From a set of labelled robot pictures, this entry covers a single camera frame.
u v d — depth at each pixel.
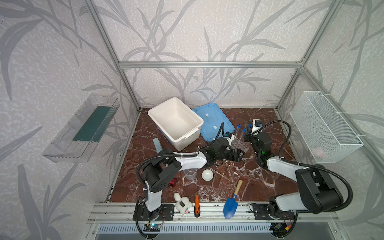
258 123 0.74
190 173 0.79
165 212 0.74
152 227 0.71
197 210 0.72
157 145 0.94
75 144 0.63
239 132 0.94
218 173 0.87
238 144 0.97
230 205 0.76
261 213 0.73
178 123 1.12
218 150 0.67
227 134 0.78
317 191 0.43
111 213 0.75
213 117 1.16
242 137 0.91
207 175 0.85
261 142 0.67
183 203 0.73
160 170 0.49
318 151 0.72
